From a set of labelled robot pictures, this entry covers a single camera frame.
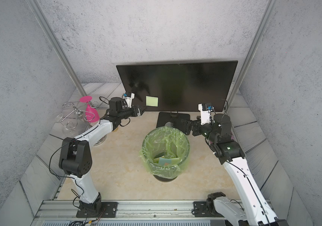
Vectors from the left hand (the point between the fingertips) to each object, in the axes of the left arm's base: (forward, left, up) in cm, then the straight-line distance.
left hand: (145, 107), depth 88 cm
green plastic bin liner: (-20, -11, -8) cm, 25 cm away
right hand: (-19, -24, +10) cm, 32 cm away
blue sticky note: (-28, -11, -18) cm, 35 cm away
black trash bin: (-21, -12, -17) cm, 29 cm away
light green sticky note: (-26, -17, -20) cm, 37 cm away
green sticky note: (+5, -4, +1) cm, 6 cm away
